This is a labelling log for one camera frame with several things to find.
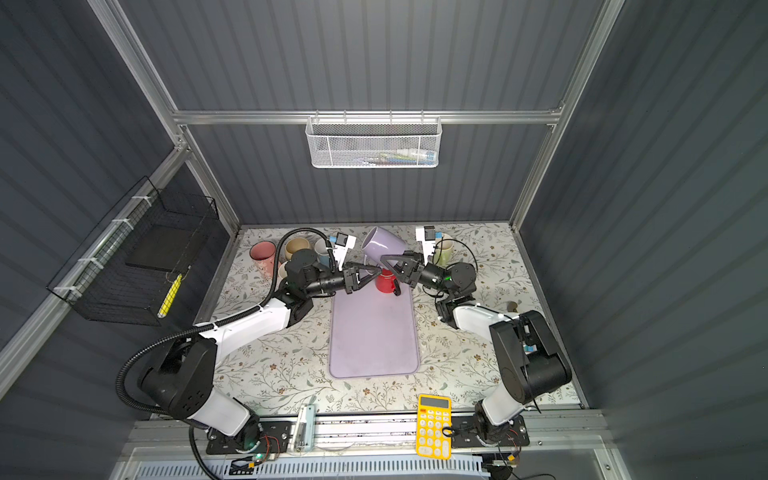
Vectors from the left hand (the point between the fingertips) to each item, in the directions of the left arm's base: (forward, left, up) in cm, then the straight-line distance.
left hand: (382, 271), depth 75 cm
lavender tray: (-4, +3, -26) cm, 27 cm away
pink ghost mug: (+24, +41, -18) cm, 51 cm away
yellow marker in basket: (-6, +49, +1) cm, 50 cm away
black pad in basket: (+8, +55, +3) cm, 56 cm away
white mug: (-5, +22, +8) cm, 24 cm away
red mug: (+10, -2, -19) cm, 22 cm away
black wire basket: (+2, +62, +2) cm, 62 cm away
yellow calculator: (-28, -12, -24) cm, 39 cm away
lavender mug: (+3, +1, +8) cm, 9 cm away
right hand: (-1, -1, +4) cm, 4 cm away
